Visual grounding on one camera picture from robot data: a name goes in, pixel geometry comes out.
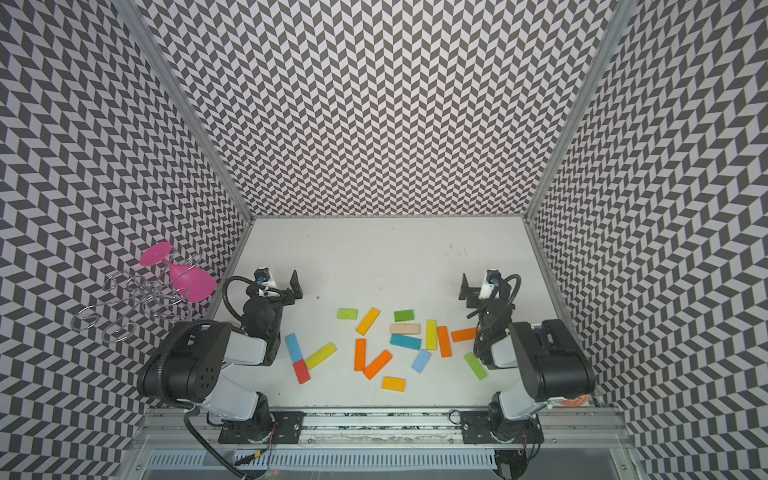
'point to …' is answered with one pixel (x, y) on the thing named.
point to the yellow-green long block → (320, 355)
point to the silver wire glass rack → (125, 296)
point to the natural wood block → (405, 328)
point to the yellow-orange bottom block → (394, 384)
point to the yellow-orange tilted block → (367, 321)
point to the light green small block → (347, 313)
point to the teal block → (405, 340)
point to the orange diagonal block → (377, 364)
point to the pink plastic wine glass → (194, 283)
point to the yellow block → (431, 335)
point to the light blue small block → (421, 360)
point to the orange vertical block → (360, 355)
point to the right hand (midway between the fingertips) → (480, 278)
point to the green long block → (478, 368)
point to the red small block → (302, 372)
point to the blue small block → (294, 347)
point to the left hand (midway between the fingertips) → (281, 274)
